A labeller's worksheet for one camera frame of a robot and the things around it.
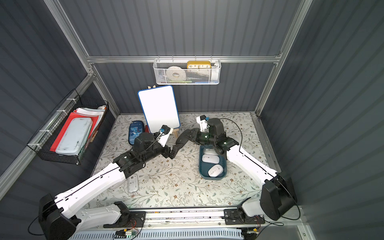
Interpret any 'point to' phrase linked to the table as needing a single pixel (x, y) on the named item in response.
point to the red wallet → (146, 128)
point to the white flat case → (71, 140)
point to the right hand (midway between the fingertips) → (187, 133)
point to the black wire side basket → (43, 141)
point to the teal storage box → (204, 167)
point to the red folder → (74, 114)
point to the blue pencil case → (135, 127)
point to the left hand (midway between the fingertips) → (175, 139)
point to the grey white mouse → (210, 150)
